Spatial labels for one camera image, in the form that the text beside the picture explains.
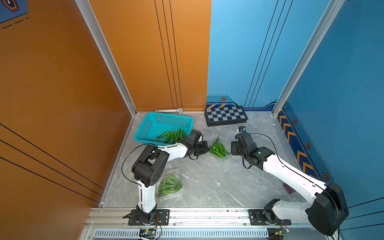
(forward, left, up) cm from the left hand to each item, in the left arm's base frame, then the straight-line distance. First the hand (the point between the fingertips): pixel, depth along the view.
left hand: (211, 147), depth 94 cm
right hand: (-4, -13, +10) cm, 16 cm away
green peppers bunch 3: (-24, +22, +1) cm, 33 cm away
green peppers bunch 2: (-1, -4, -1) cm, 5 cm away
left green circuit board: (-44, +33, -8) cm, 56 cm away
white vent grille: (-44, +14, -5) cm, 47 cm away
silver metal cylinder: (+38, +30, -5) cm, 49 cm away
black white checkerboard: (+29, -12, -1) cm, 32 cm away
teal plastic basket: (+18, +34, -4) cm, 39 cm away
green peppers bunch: (+10, +26, -3) cm, 29 cm away
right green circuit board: (-43, -31, -4) cm, 53 cm away
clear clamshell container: (-14, +22, -7) cm, 27 cm away
